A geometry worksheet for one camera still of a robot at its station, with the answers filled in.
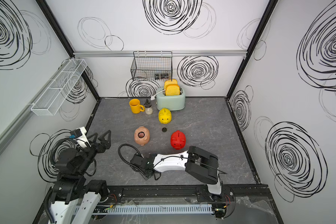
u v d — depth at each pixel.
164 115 0.99
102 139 0.58
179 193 0.76
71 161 0.46
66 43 0.85
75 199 0.47
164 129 0.99
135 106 1.04
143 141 0.87
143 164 0.62
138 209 0.96
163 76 0.88
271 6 0.72
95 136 0.67
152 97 1.04
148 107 1.03
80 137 0.55
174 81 0.99
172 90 0.99
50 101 0.72
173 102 1.07
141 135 0.87
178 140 0.85
